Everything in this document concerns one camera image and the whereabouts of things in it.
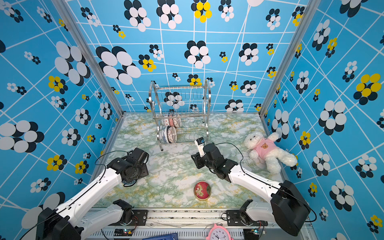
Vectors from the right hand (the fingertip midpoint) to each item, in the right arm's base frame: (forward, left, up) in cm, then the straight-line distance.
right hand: (196, 154), depth 82 cm
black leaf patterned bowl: (+24, +17, +2) cm, 29 cm away
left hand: (-8, +28, -5) cm, 30 cm away
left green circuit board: (-34, +35, -15) cm, 51 cm away
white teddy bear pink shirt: (+6, -41, -6) cm, 42 cm away
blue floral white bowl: (+13, +21, 0) cm, 24 cm away
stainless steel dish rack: (+19, +9, +13) cm, 25 cm away
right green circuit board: (-34, -27, -14) cm, 46 cm away
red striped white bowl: (+30, +13, -7) cm, 34 cm away
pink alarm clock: (-34, -11, -12) cm, 38 cm away
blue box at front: (-36, +10, -7) cm, 38 cm away
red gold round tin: (-16, -3, -10) cm, 19 cm away
